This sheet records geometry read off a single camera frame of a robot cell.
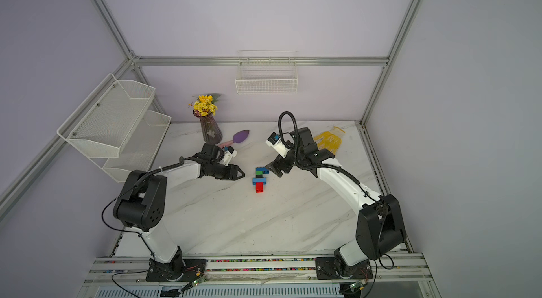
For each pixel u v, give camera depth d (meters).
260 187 0.93
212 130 1.04
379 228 0.44
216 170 0.82
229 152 0.88
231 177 0.84
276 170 0.73
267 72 0.96
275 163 0.73
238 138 1.13
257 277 0.73
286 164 0.73
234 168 0.86
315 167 0.58
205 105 0.93
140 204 0.49
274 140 0.70
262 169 0.99
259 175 0.96
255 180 0.95
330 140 1.11
